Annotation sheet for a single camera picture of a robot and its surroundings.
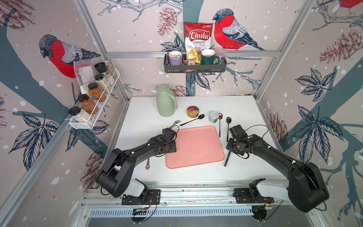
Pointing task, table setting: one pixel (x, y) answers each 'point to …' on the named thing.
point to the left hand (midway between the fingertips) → (173, 144)
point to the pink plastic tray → (195, 146)
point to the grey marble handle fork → (175, 122)
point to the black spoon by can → (201, 116)
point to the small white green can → (213, 117)
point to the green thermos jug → (166, 102)
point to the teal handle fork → (227, 158)
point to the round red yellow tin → (193, 111)
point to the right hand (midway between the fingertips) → (229, 145)
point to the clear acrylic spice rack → (90, 125)
